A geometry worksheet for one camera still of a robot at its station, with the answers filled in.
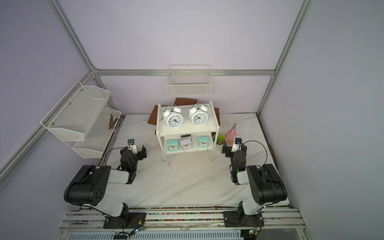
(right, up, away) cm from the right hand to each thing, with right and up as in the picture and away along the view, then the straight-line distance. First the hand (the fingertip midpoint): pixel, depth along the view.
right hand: (233, 143), depth 93 cm
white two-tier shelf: (-38, +8, -24) cm, 46 cm away
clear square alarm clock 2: (-29, +1, -13) cm, 32 cm away
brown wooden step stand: (-53, +16, +8) cm, 56 cm away
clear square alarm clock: (-29, +5, -11) cm, 32 cm away
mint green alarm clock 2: (-20, +2, -13) cm, 23 cm away
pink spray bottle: (-2, +5, -2) cm, 6 cm away
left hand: (-63, -3, +1) cm, 63 cm away
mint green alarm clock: (-36, 0, -14) cm, 39 cm away
